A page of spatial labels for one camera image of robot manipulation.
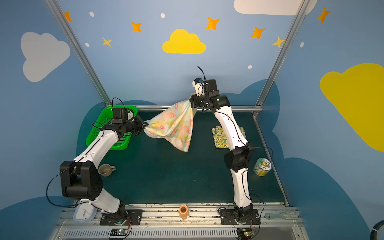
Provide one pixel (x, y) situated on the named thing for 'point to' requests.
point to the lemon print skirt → (220, 139)
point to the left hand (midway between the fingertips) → (150, 122)
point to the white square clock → (85, 212)
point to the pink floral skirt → (174, 124)
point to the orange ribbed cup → (184, 212)
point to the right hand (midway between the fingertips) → (190, 98)
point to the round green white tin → (262, 166)
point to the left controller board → (119, 232)
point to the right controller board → (244, 233)
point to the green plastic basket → (105, 118)
